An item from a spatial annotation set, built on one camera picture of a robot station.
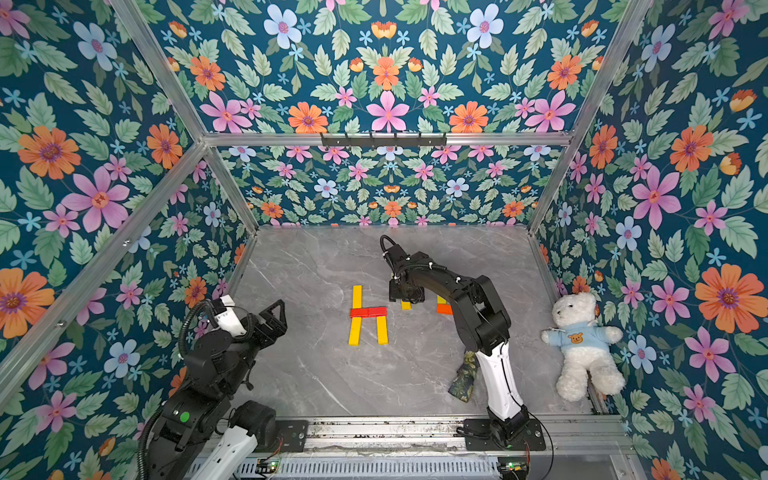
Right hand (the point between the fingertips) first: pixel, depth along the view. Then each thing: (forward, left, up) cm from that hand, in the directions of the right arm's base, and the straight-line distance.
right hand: (409, 292), depth 99 cm
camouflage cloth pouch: (-28, -16, -1) cm, 32 cm away
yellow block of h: (-2, +17, -1) cm, 18 cm away
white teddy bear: (-20, -49, +4) cm, 53 cm away
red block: (-7, +16, -2) cm, 18 cm away
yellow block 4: (-12, -9, +14) cm, 21 cm away
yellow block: (-14, +16, -1) cm, 21 cm away
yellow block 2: (-13, +8, -1) cm, 16 cm away
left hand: (-20, +30, +23) cm, 43 cm away
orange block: (-5, -12, -1) cm, 13 cm away
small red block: (-6, +10, -3) cm, 12 cm away
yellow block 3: (-5, +1, -1) cm, 5 cm away
